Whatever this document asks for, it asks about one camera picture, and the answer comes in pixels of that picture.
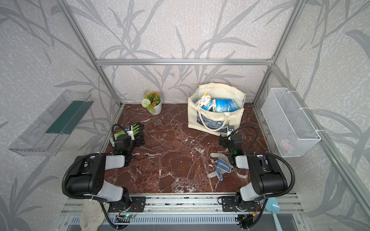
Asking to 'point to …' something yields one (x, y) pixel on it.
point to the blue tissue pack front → (205, 102)
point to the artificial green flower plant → (151, 100)
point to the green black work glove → (138, 131)
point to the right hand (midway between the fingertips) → (228, 133)
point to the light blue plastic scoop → (272, 205)
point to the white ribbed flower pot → (158, 109)
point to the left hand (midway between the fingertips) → (136, 133)
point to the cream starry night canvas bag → (213, 122)
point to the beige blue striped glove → (223, 165)
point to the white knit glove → (92, 214)
